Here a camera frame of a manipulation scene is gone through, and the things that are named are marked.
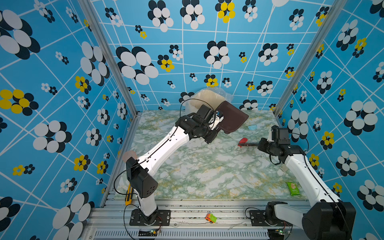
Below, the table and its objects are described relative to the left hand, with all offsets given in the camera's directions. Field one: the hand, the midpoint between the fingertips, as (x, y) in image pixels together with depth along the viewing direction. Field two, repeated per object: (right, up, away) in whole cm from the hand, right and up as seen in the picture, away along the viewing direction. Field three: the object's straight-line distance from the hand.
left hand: (215, 133), depth 76 cm
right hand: (+27, -6, +8) cm, 29 cm away
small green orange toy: (-3, -41, -4) cm, 42 cm away
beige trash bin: (+1, +22, +25) cm, 34 cm away
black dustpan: (+8, +8, -4) cm, 12 cm away
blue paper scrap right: (+32, +3, +34) cm, 47 cm away
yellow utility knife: (-45, -35, +2) cm, 57 cm away
